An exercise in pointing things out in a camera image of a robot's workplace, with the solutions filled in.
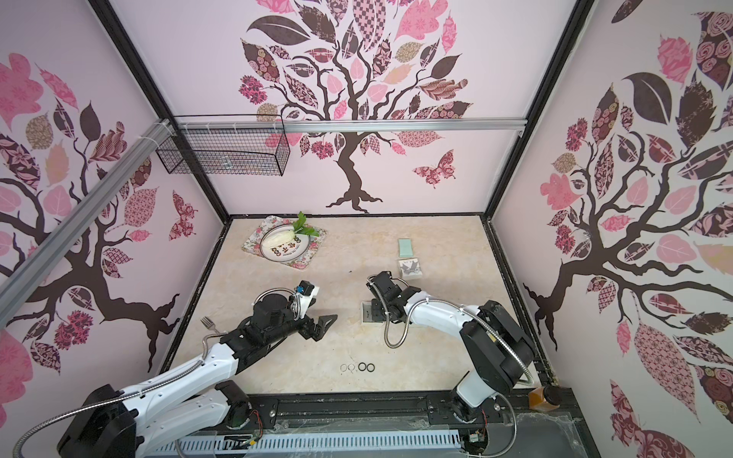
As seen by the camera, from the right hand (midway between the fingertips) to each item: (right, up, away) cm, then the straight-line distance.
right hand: (380, 308), depth 90 cm
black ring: (-6, -16, -8) cm, 19 cm away
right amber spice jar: (+40, -17, -21) cm, 49 cm away
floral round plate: (-38, +21, +20) cm, 48 cm away
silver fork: (-56, -5, 0) cm, 56 cm away
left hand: (-16, 0, -9) cm, 18 cm away
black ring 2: (-3, -15, -8) cm, 17 cm away
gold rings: (-11, -15, -8) cm, 21 cm away
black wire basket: (-51, +55, +5) cm, 75 cm away
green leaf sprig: (-32, +27, +23) cm, 48 cm away
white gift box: (+11, +12, +10) cm, 19 cm away
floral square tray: (-50, +20, +20) cm, 58 cm away
